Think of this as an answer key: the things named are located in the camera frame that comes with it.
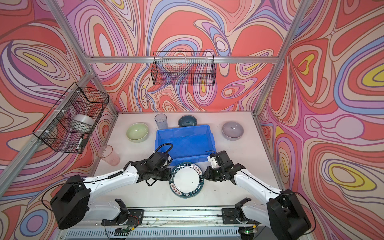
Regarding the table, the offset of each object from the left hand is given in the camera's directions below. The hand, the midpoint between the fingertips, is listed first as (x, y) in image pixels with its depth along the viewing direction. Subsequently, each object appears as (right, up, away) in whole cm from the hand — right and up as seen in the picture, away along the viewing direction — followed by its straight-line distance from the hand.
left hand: (174, 175), depth 83 cm
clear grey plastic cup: (-10, +32, +13) cm, 36 cm away
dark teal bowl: (+6, +32, +28) cm, 43 cm away
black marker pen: (-45, +21, -10) cm, 51 cm away
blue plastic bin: (+9, +15, +18) cm, 25 cm away
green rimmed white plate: (+7, -2, -1) cm, 8 cm away
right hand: (+17, -2, -1) cm, 17 cm away
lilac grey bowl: (+39, +25, +24) cm, 52 cm away
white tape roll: (-42, +29, -13) cm, 53 cm away
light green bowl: (-29, +23, +23) cm, 44 cm away
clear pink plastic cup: (-48, +10, +15) cm, 51 cm away
